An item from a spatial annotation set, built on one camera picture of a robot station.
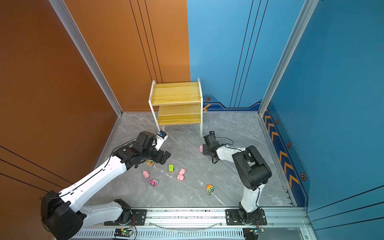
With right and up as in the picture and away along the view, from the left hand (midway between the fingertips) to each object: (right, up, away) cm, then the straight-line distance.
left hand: (164, 149), depth 80 cm
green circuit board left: (-18, -38, -9) cm, 43 cm away
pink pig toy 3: (-12, -16, +7) cm, 21 cm away
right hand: (+25, -3, +19) cm, 32 cm away
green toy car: (+2, -13, +9) cm, 16 cm away
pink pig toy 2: (+9, -14, +7) cm, 18 cm away
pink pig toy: (+20, -2, +17) cm, 26 cm away
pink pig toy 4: (+8, -17, +5) cm, 20 cm away
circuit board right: (+44, -38, -11) cm, 59 cm away
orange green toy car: (+25, -22, +1) cm, 33 cm away
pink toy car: (-7, -19, +3) cm, 20 cm away
